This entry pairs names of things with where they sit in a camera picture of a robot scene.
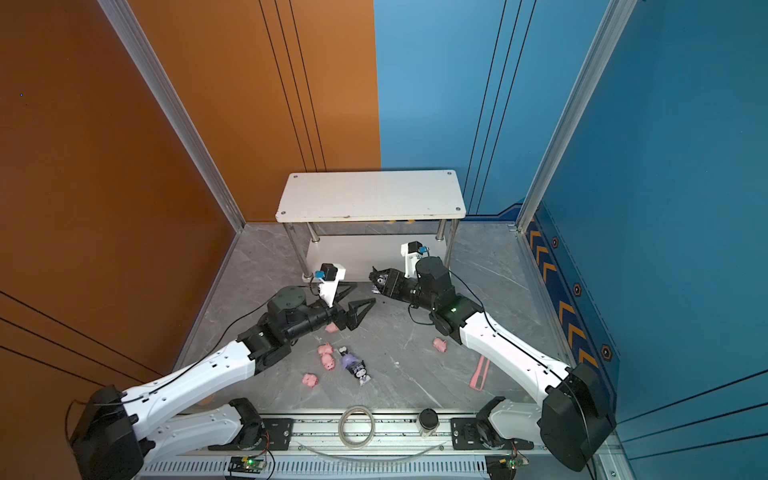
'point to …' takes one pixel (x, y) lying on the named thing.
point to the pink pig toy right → (440, 345)
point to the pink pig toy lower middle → (328, 361)
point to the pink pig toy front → (310, 380)
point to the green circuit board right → (514, 462)
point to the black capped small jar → (428, 422)
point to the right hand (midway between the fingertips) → (372, 279)
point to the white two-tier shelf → (365, 221)
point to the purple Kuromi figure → (348, 360)
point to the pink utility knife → (473, 382)
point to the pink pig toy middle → (325, 349)
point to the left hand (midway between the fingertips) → (366, 292)
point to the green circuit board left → (246, 464)
